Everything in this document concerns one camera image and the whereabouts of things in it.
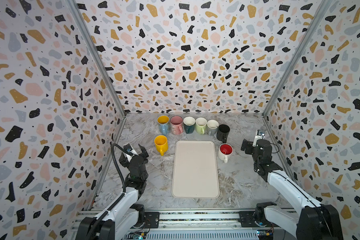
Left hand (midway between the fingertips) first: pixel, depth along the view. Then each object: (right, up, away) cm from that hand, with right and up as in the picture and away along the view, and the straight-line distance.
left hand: (131, 147), depth 80 cm
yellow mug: (+13, 0, +15) cm, 20 cm away
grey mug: (+47, +11, +25) cm, 55 cm away
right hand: (+66, +5, +4) cm, 66 cm away
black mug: (+54, +7, +21) cm, 59 cm away
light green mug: (+39, +12, +24) cm, 48 cm away
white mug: (+54, -5, +18) cm, 57 cm away
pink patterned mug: (+22, +14, +25) cm, 36 cm away
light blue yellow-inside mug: (+14, +12, +22) cm, 29 cm away
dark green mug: (+31, +14, +25) cm, 42 cm away
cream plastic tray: (+35, -17, +11) cm, 40 cm away
